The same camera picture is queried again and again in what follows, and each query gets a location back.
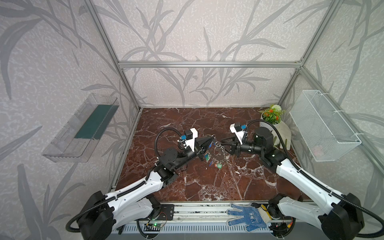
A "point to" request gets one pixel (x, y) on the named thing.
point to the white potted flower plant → (272, 115)
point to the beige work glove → (281, 135)
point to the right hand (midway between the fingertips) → (221, 138)
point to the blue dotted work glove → (253, 218)
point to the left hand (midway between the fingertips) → (214, 136)
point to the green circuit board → (157, 225)
